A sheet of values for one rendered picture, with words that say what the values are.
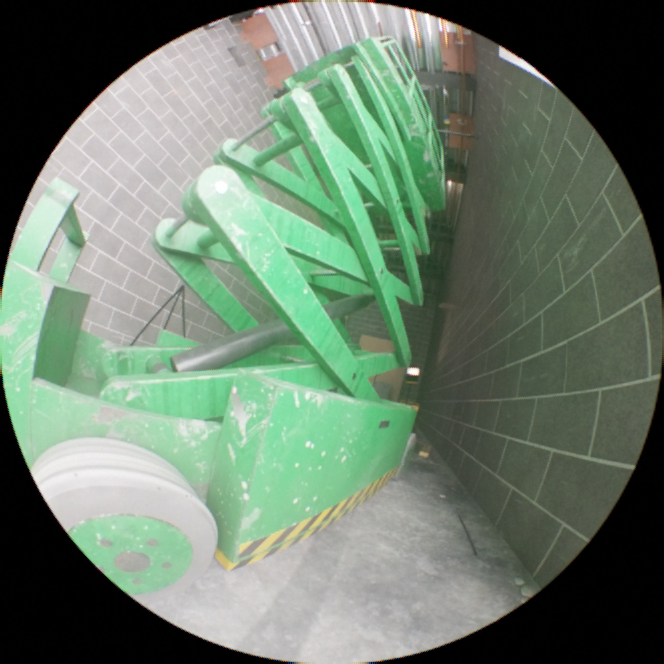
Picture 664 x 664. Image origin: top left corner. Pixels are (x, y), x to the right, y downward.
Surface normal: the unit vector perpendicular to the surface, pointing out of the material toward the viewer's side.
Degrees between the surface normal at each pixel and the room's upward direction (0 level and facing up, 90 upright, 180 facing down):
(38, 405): 90
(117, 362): 90
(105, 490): 90
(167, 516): 90
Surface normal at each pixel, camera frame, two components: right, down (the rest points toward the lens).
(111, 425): 0.81, 0.11
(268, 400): -0.51, -0.33
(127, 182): 0.92, 0.20
